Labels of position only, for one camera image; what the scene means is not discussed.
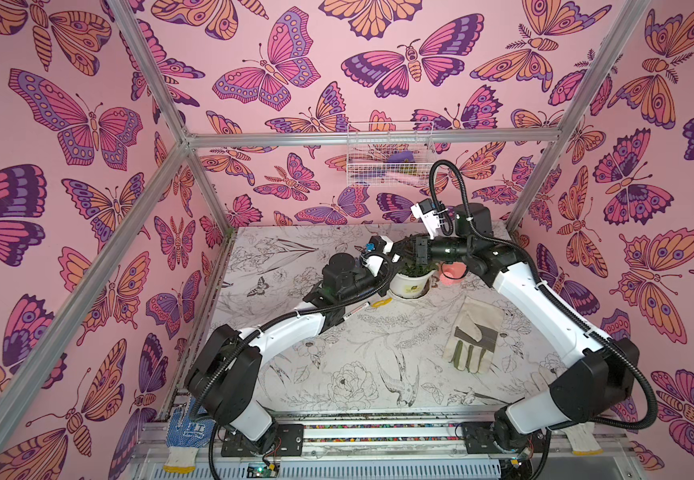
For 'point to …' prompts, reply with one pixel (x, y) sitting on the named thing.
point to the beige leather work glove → (472, 339)
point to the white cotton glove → (582, 439)
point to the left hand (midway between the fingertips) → (406, 257)
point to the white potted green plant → (412, 279)
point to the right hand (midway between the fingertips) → (393, 246)
